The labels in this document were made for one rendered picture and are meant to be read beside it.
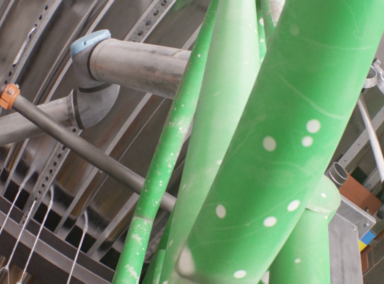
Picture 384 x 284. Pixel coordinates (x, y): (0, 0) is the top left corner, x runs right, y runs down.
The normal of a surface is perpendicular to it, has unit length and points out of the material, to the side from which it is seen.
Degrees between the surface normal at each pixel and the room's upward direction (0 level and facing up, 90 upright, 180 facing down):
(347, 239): 90
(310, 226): 90
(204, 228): 117
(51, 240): 180
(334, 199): 90
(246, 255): 171
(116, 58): 126
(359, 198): 180
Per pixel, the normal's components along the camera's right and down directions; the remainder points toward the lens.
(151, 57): -0.53, -0.48
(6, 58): 0.36, 0.72
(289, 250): -0.45, -0.79
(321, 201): 0.30, -0.80
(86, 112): 0.06, 0.44
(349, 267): 0.53, -0.69
